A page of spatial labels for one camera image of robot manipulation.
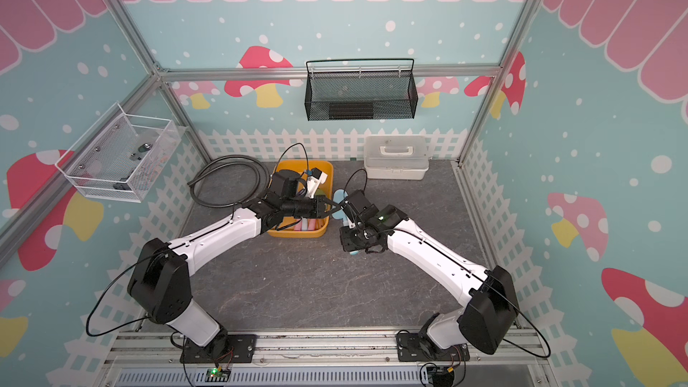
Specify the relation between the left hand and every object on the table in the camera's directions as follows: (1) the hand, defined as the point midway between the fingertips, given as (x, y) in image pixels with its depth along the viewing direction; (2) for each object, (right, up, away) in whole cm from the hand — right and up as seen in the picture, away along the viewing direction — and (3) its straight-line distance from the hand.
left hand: (339, 211), depth 80 cm
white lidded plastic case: (+22, +20, +27) cm, 40 cm away
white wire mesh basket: (-63, +16, -3) cm, 65 cm away
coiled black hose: (-36, +13, +36) cm, 52 cm away
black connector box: (+29, -45, -8) cm, 54 cm away
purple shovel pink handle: (-12, -4, -3) cm, 13 cm away
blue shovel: (-11, -6, +16) cm, 21 cm away
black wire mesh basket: (+7, +42, +14) cm, 45 cm away
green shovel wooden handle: (-5, +6, -4) cm, 9 cm away
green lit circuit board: (-33, -44, -8) cm, 56 cm away
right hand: (+2, -8, -2) cm, 9 cm away
